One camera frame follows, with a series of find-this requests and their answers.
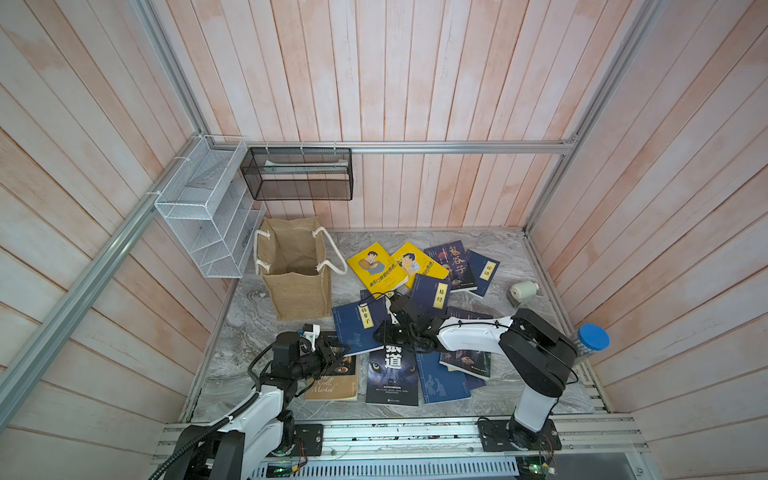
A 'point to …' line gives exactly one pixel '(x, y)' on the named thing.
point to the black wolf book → (392, 376)
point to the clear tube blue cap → (591, 338)
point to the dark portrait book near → (476, 362)
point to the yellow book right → (413, 261)
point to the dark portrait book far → (452, 257)
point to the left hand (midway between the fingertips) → (348, 354)
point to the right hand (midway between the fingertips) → (374, 335)
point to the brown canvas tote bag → (291, 253)
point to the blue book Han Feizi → (355, 324)
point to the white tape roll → (523, 291)
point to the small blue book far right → (483, 269)
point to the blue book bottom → (441, 383)
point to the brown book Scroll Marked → (341, 383)
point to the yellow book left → (377, 270)
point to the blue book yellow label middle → (432, 294)
